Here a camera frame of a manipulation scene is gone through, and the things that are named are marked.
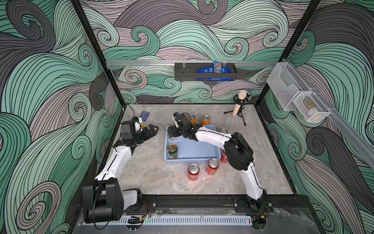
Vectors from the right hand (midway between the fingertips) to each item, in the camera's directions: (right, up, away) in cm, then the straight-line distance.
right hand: (174, 128), depth 95 cm
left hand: (-12, +1, -11) cm, 16 cm away
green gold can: (-1, -12, -13) cm, 18 cm away
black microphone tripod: (+43, +17, -5) cm, 46 cm away
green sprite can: (+32, -1, -4) cm, 32 cm away
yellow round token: (-16, +3, -20) cm, 25 cm away
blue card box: (-25, +9, +15) cm, 31 cm away
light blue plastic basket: (+12, -15, 0) cm, 19 cm away
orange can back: (+13, +6, +2) cm, 14 cm away
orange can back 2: (+21, +6, +3) cm, 22 cm away
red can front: (+21, -19, -19) cm, 34 cm away
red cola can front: (+11, -21, -21) cm, 32 cm away
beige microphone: (+42, +21, -7) cm, 47 cm away
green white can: (-1, -6, -4) cm, 7 cm away
